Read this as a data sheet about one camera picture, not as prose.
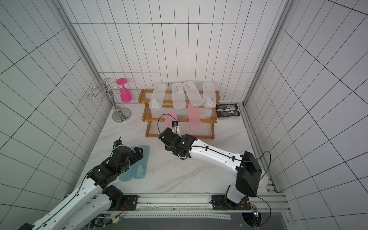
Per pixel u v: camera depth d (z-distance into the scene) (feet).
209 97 2.70
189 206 2.38
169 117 2.12
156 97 2.68
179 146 1.73
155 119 2.94
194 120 2.91
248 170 1.33
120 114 3.60
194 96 2.75
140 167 2.73
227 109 3.73
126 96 3.30
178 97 2.74
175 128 2.24
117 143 2.29
